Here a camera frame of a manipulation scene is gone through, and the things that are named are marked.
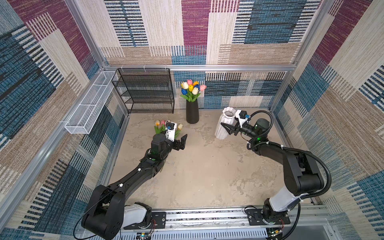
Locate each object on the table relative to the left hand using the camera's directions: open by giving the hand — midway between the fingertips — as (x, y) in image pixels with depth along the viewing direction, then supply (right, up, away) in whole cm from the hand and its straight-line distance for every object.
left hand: (179, 130), depth 83 cm
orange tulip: (+9, +28, +9) cm, 31 cm away
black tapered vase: (+7, +12, +20) cm, 25 cm away
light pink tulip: (+14, +26, +9) cm, 30 cm away
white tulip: (+3, +27, +9) cm, 28 cm away
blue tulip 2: (+10, +26, +6) cm, 28 cm away
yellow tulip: (+7, +25, +7) cm, 27 cm away
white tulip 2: (+9, +23, +5) cm, 25 cm away
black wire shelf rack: (-27, +28, +26) cm, 47 cm away
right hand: (+25, +7, +1) cm, 26 cm away
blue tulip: (+2, +24, +11) cm, 26 cm away
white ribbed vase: (+25, +7, -7) cm, 27 cm away
